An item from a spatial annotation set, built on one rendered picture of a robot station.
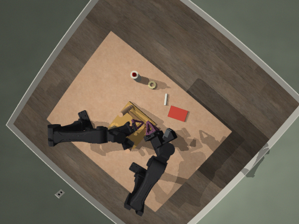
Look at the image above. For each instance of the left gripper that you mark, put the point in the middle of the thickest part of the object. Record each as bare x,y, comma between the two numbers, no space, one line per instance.
132,128

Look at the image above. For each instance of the red flat block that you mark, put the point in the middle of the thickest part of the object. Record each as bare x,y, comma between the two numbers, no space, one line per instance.
177,113

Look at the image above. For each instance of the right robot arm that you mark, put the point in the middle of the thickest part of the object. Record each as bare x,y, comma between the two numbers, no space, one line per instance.
146,179

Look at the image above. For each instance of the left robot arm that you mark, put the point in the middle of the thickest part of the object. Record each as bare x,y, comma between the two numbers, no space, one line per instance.
83,131

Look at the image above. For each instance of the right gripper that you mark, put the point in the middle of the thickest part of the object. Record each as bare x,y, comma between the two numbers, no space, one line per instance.
151,134

